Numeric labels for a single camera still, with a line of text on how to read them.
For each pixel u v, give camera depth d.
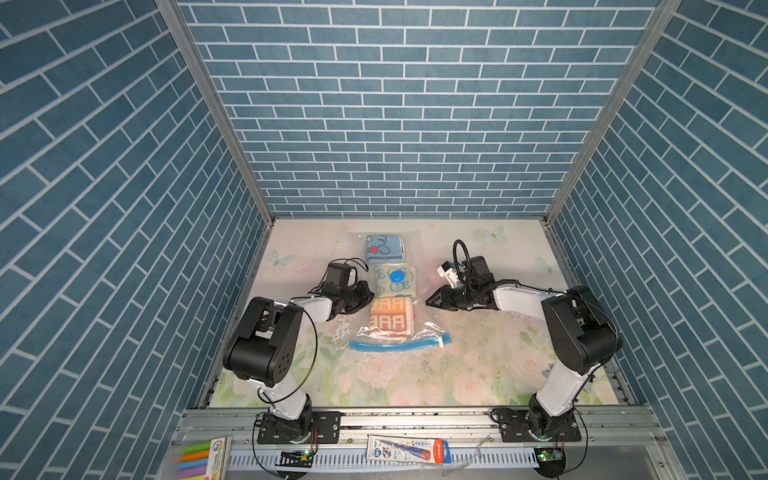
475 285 0.77
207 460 0.68
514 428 0.73
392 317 0.91
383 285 0.97
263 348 0.47
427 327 0.87
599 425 0.76
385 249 1.08
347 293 0.81
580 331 0.49
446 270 0.89
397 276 1.00
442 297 0.85
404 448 0.71
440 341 0.85
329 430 0.73
